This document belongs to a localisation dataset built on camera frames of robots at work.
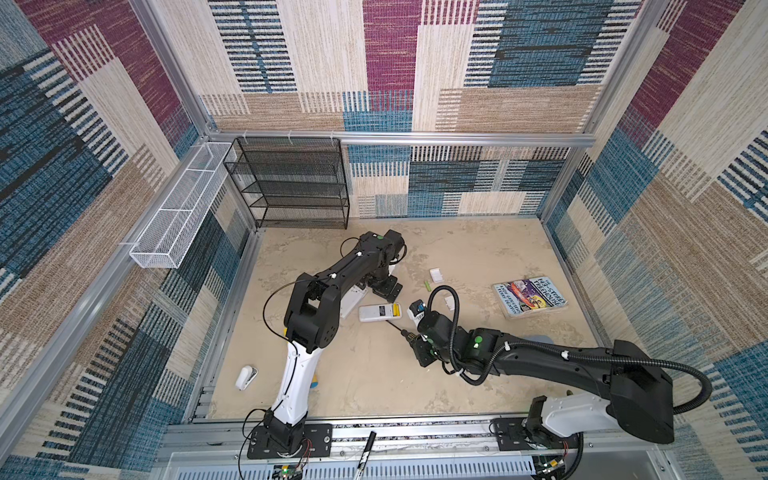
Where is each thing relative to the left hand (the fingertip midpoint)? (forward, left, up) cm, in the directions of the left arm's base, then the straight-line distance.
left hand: (379, 289), depth 95 cm
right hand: (-19, -10, +2) cm, 22 cm away
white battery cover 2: (-3, -22, -4) cm, 23 cm away
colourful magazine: (-1, -48, -3) cm, 48 cm away
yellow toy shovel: (-26, +18, -6) cm, 32 cm away
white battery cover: (+9, -19, -6) cm, 22 cm away
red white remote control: (-6, 0, -4) cm, 7 cm away
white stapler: (-25, +36, -4) cm, 44 cm away
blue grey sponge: (-15, -47, -5) cm, 49 cm away
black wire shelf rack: (+39, +32, +12) cm, 52 cm away
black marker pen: (-43, +3, -5) cm, 43 cm away
